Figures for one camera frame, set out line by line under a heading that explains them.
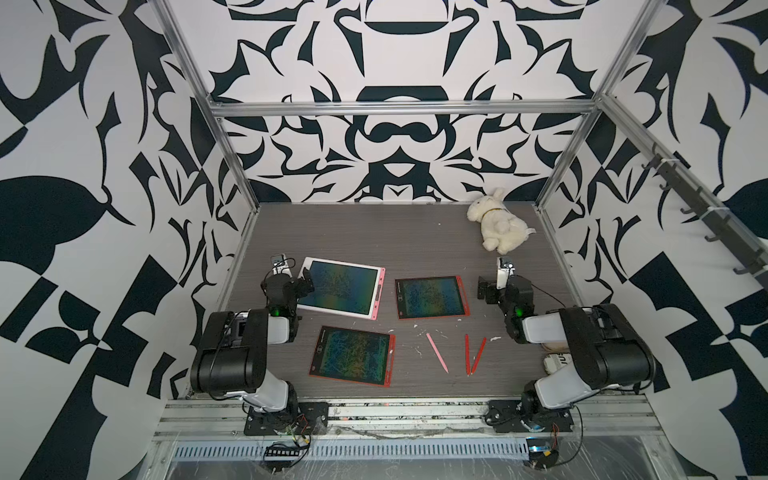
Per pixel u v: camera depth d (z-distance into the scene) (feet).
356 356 2.76
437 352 2.79
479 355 2.79
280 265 2.64
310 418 2.43
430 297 3.13
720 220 1.92
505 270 2.71
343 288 3.19
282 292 2.34
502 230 3.25
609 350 1.50
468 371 2.68
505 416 2.42
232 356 1.49
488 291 2.85
